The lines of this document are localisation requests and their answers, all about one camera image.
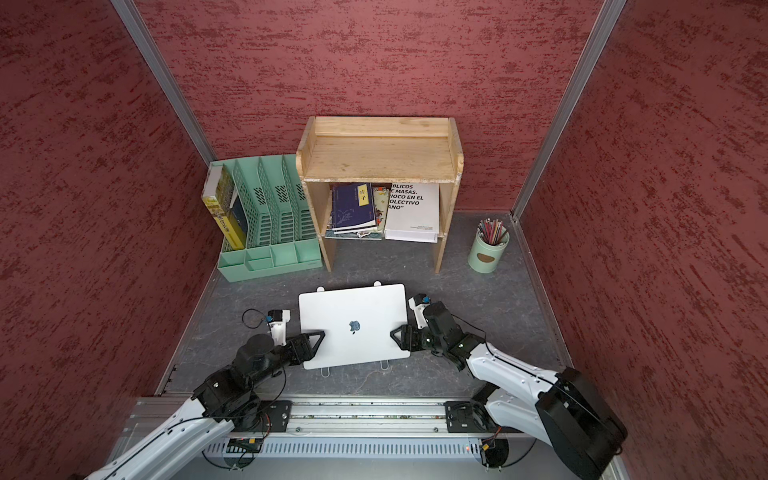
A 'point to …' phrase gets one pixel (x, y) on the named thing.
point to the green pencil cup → (484, 257)
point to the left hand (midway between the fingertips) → (315, 343)
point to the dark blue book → (352, 205)
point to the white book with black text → (413, 213)
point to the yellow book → (224, 221)
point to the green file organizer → (281, 230)
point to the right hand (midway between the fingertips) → (399, 339)
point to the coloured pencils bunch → (493, 231)
